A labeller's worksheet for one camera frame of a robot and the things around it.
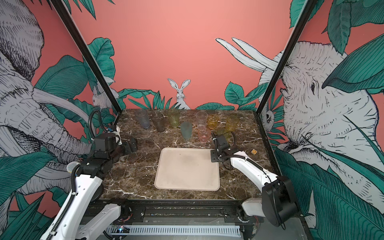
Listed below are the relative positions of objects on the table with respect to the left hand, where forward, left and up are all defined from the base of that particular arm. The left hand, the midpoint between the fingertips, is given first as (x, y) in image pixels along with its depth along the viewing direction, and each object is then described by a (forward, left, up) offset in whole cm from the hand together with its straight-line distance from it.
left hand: (128, 139), depth 74 cm
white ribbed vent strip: (-38, -41, -23) cm, 61 cm away
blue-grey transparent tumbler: (+34, +5, -19) cm, 39 cm away
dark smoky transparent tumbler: (+24, -11, -14) cm, 29 cm away
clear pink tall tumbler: (+35, -41, -22) cm, 58 cm away
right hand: (-2, -45, -14) cm, 48 cm away
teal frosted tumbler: (+24, -29, -24) cm, 44 cm away
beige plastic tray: (-7, -29, -24) cm, 39 cm away
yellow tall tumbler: (+30, -64, -26) cm, 76 cm away
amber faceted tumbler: (+31, -49, -23) cm, 62 cm away
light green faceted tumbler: (+32, -19, -17) cm, 41 cm away
